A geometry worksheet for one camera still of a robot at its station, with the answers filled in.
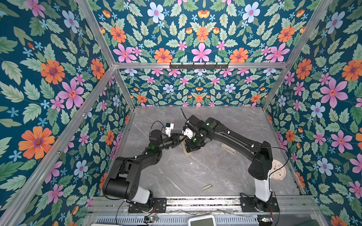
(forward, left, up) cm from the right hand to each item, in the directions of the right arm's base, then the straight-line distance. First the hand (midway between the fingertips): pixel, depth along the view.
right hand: (186, 149), depth 77 cm
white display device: (-31, -10, -12) cm, 35 cm away
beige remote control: (-1, 0, -2) cm, 2 cm away
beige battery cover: (-16, -11, -17) cm, 26 cm away
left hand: (+7, -1, +4) cm, 8 cm away
